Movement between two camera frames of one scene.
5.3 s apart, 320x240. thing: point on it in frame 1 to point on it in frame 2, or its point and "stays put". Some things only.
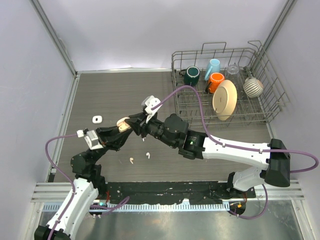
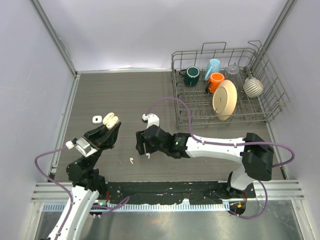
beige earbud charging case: x=122 y=125 to x=110 y=120
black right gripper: x=138 y=123 to x=140 y=146
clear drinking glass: x=233 y=69 stays put
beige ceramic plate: x=225 y=100 stays put
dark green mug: x=191 y=75 stays put
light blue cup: x=213 y=67 stays put
